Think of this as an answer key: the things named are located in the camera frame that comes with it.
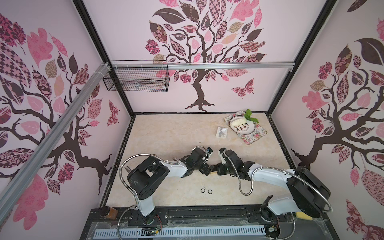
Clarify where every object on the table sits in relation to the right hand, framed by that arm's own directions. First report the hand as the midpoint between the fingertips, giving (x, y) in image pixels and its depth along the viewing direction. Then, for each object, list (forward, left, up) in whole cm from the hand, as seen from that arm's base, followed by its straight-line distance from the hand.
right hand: (215, 167), depth 88 cm
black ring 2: (-13, +5, -3) cm, 14 cm away
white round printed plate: (+32, -28, -3) cm, 42 cm away
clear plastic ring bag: (+26, -7, 0) cm, 27 cm away
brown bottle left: (-24, +53, +6) cm, 58 cm away
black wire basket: (+50, +48, +32) cm, 77 cm away
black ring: (-13, +7, -3) cm, 15 cm away
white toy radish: (+36, -22, 0) cm, 42 cm away
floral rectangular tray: (+26, -34, -3) cm, 43 cm away
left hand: (+3, +4, -3) cm, 6 cm away
